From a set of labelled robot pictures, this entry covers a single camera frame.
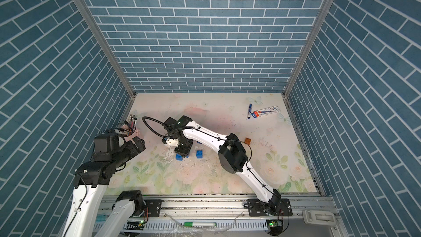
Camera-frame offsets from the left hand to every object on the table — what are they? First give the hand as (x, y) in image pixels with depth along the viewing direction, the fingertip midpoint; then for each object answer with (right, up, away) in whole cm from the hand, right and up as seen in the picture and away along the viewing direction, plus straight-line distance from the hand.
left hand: (141, 144), depth 73 cm
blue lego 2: (+24, -9, +16) cm, 30 cm away
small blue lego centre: (+24, -3, +20) cm, 31 cm away
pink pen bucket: (-10, +3, +16) cm, 19 cm away
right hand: (+17, -7, +14) cm, 23 cm away
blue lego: (+14, -10, +14) cm, 22 cm away
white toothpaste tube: (+66, +14, +37) cm, 77 cm away
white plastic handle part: (+78, -31, -3) cm, 84 cm away
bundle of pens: (-12, +9, +14) cm, 20 cm away
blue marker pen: (+56, +14, +38) cm, 69 cm away
